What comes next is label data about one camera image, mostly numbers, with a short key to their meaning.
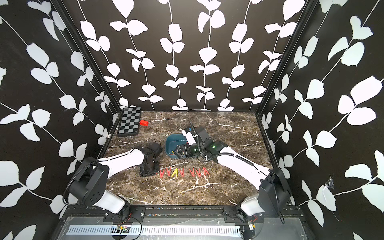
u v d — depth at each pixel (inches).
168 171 34.6
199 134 23.3
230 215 28.8
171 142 39.6
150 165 29.3
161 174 34.0
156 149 29.4
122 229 27.6
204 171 34.8
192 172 34.6
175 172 34.7
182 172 34.6
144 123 43.9
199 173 34.6
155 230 27.6
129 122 43.5
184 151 26.6
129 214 28.2
